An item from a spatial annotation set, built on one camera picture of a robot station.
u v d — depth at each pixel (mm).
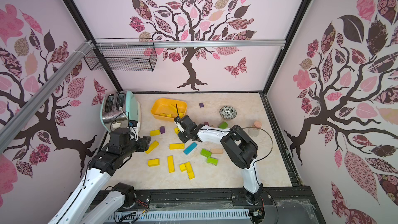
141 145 677
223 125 1008
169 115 1035
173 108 1097
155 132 976
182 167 815
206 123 1011
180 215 697
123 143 570
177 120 833
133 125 663
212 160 858
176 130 957
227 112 1067
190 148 900
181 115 1043
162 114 1045
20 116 532
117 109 890
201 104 1133
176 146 923
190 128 726
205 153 878
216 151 902
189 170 814
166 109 1095
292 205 726
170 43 923
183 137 820
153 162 843
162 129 979
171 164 851
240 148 505
